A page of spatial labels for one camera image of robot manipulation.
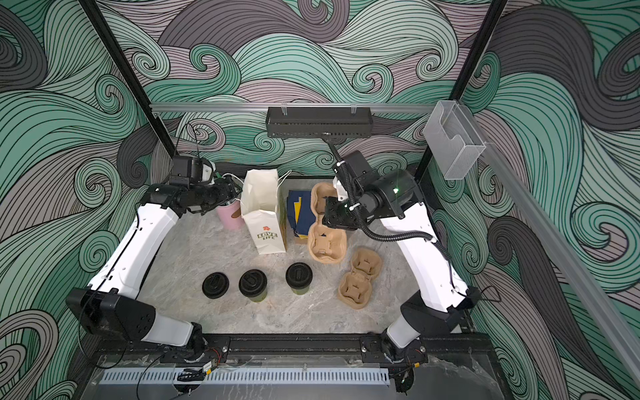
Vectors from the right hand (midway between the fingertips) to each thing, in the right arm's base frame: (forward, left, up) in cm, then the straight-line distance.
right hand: (327, 222), depth 62 cm
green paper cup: (-11, +21, -27) cm, 36 cm away
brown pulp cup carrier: (-5, -10, -32) cm, 34 cm away
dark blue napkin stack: (+25, +11, -29) cm, 40 cm away
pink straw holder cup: (+19, +38, -22) cm, 48 cm away
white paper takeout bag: (+11, +21, -9) cm, 25 cm away
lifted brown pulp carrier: (-4, 0, -6) cm, 7 cm away
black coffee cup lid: (-5, +38, -31) cm, 50 cm away
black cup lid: (-5, +9, -22) cm, 25 cm away
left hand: (+16, +29, -6) cm, 33 cm away
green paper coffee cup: (-9, +8, -25) cm, 28 cm away
